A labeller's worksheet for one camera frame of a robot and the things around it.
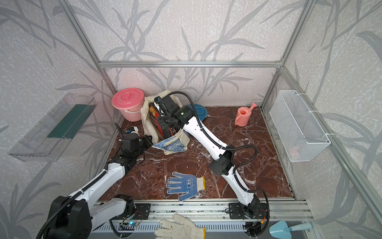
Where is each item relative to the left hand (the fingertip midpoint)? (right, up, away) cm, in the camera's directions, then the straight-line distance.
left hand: (153, 136), depth 85 cm
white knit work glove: (+19, -42, -16) cm, 49 cm away
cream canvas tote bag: (+14, -5, +1) cm, 15 cm away
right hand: (+7, +10, -6) cm, 14 cm away
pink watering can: (+57, +12, +17) cm, 61 cm away
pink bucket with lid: (-21, +21, +14) cm, 33 cm away
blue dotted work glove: (+21, -28, -3) cm, 35 cm away
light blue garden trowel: (+65, -42, -17) cm, 79 cm away
